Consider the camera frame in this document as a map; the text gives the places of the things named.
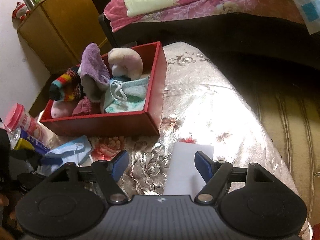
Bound white sponge block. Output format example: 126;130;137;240
163;142;214;199

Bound pink pig plush toy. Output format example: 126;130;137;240
50;101;78;119

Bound dark pink knit cloth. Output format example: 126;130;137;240
72;96;101;116

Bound rainbow striped sock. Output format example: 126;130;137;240
49;67;85;102

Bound light blue towel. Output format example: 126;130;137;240
101;76;150;113

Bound purple cloth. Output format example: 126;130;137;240
78;43;110;102

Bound cream teddy bear plush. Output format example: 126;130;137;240
107;48;143;81

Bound yellow drink can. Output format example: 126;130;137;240
8;128;50;155

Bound blue face mask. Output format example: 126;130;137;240
36;135;92;176

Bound pink lid plastic jar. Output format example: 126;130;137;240
4;103;48;145

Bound red cardboard box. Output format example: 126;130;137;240
40;41;167;137

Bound wooden cabinet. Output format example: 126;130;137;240
17;0;111;74

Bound red santa plush doll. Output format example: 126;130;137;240
12;2;30;22

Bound bed with pink quilt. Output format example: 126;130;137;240
99;0;319;46

